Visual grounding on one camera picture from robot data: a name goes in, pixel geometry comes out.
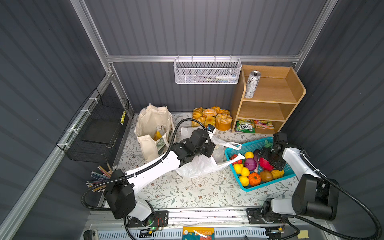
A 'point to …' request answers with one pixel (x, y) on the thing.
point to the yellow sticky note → (303, 234)
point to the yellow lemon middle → (245, 171)
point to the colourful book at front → (198, 233)
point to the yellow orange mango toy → (276, 174)
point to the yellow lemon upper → (238, 167)
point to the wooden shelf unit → (277, 92)
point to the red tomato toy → (238, 161)
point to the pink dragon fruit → (265, 164)
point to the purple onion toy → (251, 163)
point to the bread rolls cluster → (220, 118)
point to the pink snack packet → (263, 124)
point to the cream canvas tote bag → (154, 129)
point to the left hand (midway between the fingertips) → (213, 143)
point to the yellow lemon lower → (244, 180)
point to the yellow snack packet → (157, 135)
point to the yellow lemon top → (249, 155)
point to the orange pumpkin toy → (254, 179)
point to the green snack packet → (245, 126)
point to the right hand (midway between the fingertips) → (269, 160)
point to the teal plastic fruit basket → (250, 173)
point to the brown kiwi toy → (266, 175)
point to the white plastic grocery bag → (201, 166)
